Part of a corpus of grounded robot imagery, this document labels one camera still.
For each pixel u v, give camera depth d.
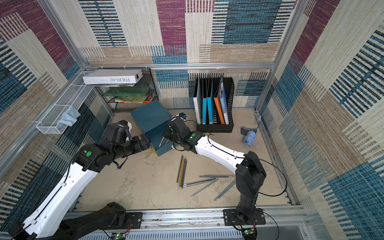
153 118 0.87
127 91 1.01
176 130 0.60
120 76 0.79
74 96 0.82
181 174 0.87
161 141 0.78
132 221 0.73
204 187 0.83
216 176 0.87
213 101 0.89
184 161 0.94
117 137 0.50
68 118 0.67
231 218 0.73
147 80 0.94
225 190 0.82
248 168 0.47
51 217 0.37
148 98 1.04
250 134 0.97
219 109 0.92
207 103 0.88
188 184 0.85
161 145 0.77
